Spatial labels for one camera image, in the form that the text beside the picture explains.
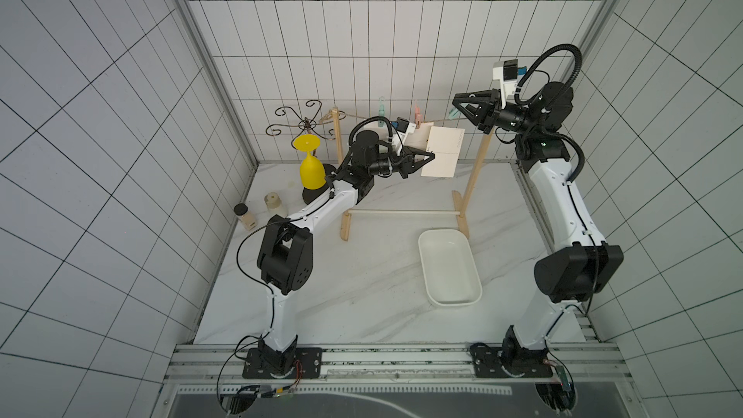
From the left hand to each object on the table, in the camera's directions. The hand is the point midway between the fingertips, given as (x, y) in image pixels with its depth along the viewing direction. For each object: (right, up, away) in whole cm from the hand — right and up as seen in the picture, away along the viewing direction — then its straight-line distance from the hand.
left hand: (431, 160), depth 76 cm
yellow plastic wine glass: (-35, -3, +12) cm, 37 cm away
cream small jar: (-50, -14, +20) cm, 55 cm away
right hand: (+5, +14, -10) cm, 18 cm away
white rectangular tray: (+9, -33, +13) cm, 37 cm away
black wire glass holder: (-36, +12, +12) cm, 40 cm away
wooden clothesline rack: (+16, -12, +19) cm, 27 cm away
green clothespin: (-13, +21, +25) cm, 36 cm away
